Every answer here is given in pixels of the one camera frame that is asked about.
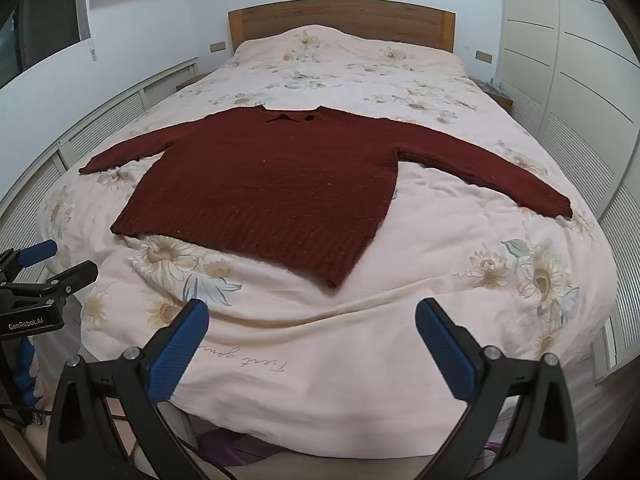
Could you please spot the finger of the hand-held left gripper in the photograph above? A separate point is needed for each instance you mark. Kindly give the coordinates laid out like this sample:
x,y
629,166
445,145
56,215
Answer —
x,y
75,276
35,252

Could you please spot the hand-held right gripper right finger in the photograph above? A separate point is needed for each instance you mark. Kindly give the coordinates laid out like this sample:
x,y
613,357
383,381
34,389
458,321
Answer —
x,y
445,350

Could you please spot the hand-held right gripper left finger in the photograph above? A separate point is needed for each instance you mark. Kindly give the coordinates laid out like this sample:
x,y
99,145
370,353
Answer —
x,y
180,350

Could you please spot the dark red knitted sweater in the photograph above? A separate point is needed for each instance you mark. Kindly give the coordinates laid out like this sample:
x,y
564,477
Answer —
x,y
275,185

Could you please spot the purple object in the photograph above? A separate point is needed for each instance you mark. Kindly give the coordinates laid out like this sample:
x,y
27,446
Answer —
x,y
225,447

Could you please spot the grey curtain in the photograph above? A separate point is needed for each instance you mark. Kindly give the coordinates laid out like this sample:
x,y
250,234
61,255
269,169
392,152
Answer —
x,y
50,15

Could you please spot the wooden nightstand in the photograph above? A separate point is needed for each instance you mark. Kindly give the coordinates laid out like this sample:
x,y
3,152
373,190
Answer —
x,y
500,97

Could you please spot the white wardrobe doors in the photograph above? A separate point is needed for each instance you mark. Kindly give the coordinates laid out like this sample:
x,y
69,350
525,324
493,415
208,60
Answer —
x,y
575,60

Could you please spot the wooden headboard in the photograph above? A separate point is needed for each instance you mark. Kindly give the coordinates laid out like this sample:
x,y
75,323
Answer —
x,y
350,17

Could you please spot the wall socket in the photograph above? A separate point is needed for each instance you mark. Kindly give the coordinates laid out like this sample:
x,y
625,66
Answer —
x,y
483,56
217,46

